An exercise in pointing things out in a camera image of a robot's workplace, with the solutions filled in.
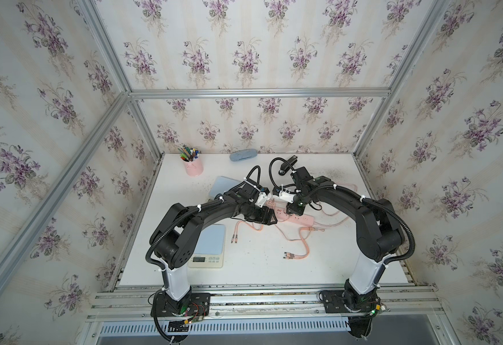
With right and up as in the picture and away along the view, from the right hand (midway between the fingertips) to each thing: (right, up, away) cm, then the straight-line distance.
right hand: (294, 208), depth 94 cm
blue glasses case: (-24, +26, +21) cm, 41 cm away
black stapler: (-2, +19, +16) cm, 25 cm away
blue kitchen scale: (-37, -15, -9) cm, 41 cm away
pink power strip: (+4, -5, -2) cm, 7 cm away
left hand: (-11, -4, -6) cm, 13 cm away
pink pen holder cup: (-48, +18, +10) cm, 52 cm away
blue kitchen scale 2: (-35, +10, +11) cm, 38 cm away
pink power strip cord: (+27, +10, +16) cm, 33 cm away
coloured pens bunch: (-52, +25, +11) cm, 59 cm away
